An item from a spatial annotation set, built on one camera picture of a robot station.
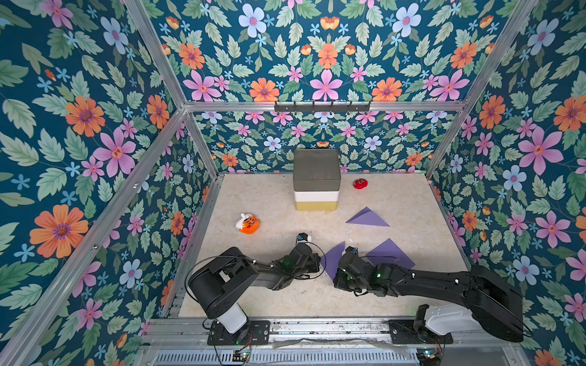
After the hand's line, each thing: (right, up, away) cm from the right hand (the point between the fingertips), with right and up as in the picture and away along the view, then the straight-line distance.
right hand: (331, 282), depth 81 cm
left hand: (-3, +5, +9) cm, 10 cm away
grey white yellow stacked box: (-5, +38, +10) cm, 40 cm away
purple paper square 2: (+24, +8, +12) cm, 28 cm away
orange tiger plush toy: (-34, +20, +14) cm, 42 cm away
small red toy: (+18, +37, +32) cm, 52 cm away
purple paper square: (+17, +22, +19) cm, 34 cm away
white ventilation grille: (-15, -19, -11) cm, 26 cm away
